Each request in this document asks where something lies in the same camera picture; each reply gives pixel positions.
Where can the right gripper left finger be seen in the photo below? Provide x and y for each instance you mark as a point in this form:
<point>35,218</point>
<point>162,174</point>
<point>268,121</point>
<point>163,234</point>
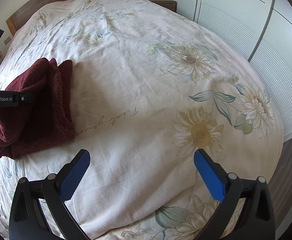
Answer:
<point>27,219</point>

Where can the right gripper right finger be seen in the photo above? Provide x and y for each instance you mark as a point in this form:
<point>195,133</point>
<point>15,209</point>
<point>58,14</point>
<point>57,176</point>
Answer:
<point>256,220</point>

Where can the dark red knitted sweater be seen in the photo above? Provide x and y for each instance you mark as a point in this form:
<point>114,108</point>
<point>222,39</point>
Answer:
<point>43,122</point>

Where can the white floral duvet cover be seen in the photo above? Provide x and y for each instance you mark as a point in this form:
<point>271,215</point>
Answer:
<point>148,88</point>

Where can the white louvered wardrobe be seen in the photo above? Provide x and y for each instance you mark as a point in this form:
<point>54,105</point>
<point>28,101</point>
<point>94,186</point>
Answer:
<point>261,31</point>

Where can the wooden bedside table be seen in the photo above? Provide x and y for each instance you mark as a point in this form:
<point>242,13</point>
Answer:
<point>168,4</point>

